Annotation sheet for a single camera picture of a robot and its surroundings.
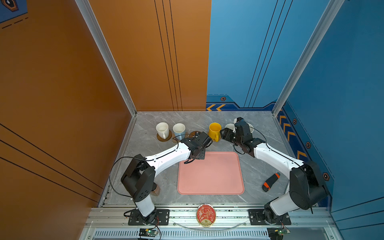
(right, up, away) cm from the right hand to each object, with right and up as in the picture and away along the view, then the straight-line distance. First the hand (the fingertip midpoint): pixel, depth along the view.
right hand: (222, 132), depth 89 cm
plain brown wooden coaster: (-41, -5, +14) cm, 44 cm away
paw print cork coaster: (-23, -3, +14) cm, 27 cm away
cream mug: (-38, +1, +8) cm, 39 cm away
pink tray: (-2, -25, +2) cm, 25 cm away
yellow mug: (-4, +1, +8) cm, 9 cm away
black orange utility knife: (+24, -28, -6) cm, 38 cm away
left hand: (-14, -11, -1) cm, 18 cm away
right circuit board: (+25, -46, -19) cm, 55 cm away
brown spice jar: (-37, -30, -12) cm, 49 cm away
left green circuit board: (-39, -47, -18) cm, 64 cm away
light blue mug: (-27, +2, +12) cm, 30 cm away
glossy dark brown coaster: (-18, -2, +23) cm, 30 cm away
